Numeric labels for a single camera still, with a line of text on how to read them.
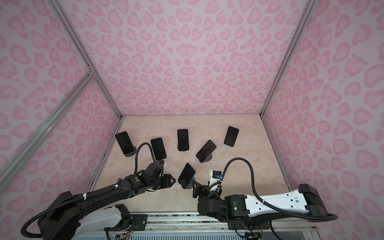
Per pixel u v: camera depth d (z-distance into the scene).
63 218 0.40
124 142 0.92
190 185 0.79
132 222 0.72
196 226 0.72
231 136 0.98
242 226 0.72
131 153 0.97
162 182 0.73
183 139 0.95
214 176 0.62
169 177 0.77
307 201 0.44
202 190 0.61
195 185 0.65
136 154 0.66
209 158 0.92
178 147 0.98
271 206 0.46
